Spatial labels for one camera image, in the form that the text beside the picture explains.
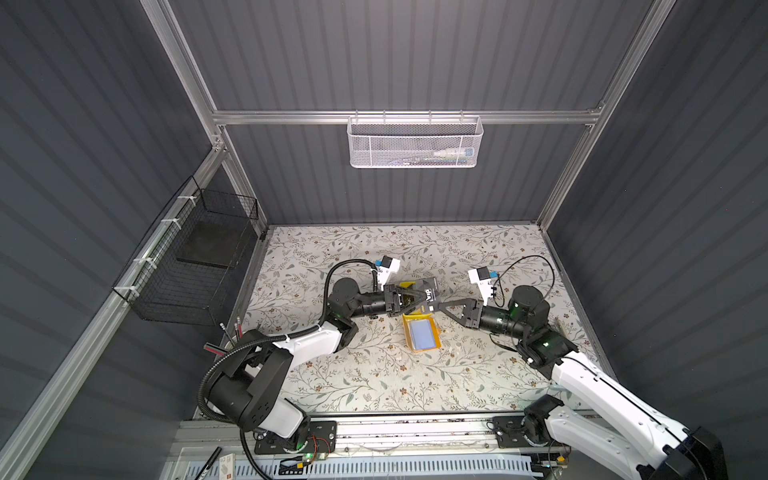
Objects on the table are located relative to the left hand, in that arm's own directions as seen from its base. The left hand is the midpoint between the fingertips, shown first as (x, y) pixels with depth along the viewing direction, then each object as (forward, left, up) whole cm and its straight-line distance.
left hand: (427, 300), depth 70 cm
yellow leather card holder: (+4, -2, -25) cm, 26 cm away
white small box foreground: (-27, +49, -26) cm, 61 cm away
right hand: (-3, -4, -1) cm, 5 cm away
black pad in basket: (+19, +54, +3) cm, 57 cm away
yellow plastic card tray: (+3, +5, +3) cm, 6 cm away
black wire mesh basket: (+11, +59, +1) cm, 60 cm away
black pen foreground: (-26, +54, -27) cm, 65 cm away
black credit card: (+4, -1, +1) cm, 4 cm away
